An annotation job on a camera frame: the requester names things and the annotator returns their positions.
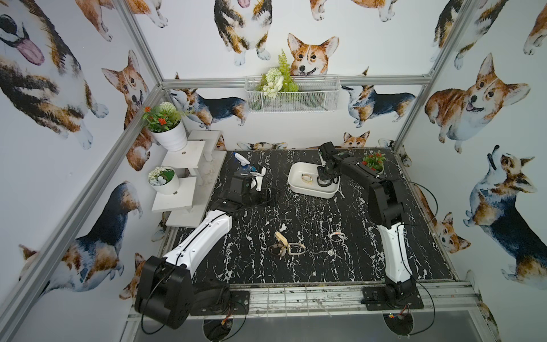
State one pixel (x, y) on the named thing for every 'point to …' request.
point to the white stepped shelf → (196, 164)
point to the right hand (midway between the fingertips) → (323, 171)
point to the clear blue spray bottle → (245, 166)
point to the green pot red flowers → (374, 161)
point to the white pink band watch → (337, 236)
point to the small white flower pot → (164, 180)
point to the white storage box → (298, 185)
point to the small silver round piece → (330, 252)
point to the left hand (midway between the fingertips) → (272, 185)
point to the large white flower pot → (164, 122)
